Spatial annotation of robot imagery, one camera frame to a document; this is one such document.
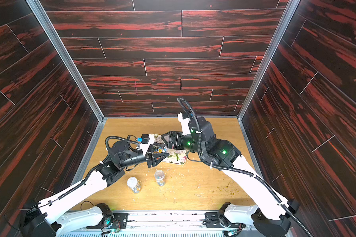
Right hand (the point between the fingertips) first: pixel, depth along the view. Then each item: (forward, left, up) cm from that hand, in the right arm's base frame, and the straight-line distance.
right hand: (171, 134), depth 62 cm
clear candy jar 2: (-5, +5, -5) cm, 8 cm away
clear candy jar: (-4, +9, -36) cm, 37 cm away
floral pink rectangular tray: (+10, -2, -36) cm, 37 cm away
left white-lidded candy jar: (-12, +21, -26) cm, 36 cm away
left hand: (-4, +2, -6) cm, 8 cm away
